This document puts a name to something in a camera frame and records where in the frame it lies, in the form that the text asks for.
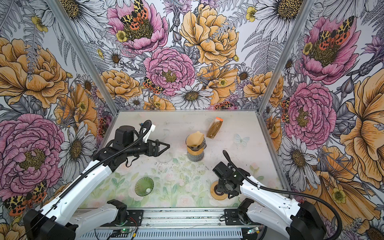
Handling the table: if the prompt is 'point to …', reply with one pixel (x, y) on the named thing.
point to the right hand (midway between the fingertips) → (225, 194)
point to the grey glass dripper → (198, 148)
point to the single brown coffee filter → (195, 139)
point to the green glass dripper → (143, 186)
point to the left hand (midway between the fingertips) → (163, 149)
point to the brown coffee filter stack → (214, 128)
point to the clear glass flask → (165, 157)
